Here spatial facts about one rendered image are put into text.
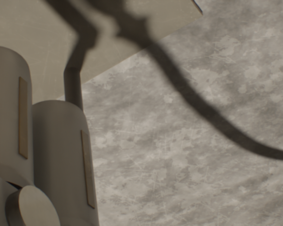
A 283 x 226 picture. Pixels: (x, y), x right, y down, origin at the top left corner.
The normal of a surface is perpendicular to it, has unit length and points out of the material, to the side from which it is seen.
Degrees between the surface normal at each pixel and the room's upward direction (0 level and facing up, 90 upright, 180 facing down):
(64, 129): 90
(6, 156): 90
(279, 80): 0
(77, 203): 90
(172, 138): 0
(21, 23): 0
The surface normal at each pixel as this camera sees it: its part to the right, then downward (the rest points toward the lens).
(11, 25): 0.13, 0.72
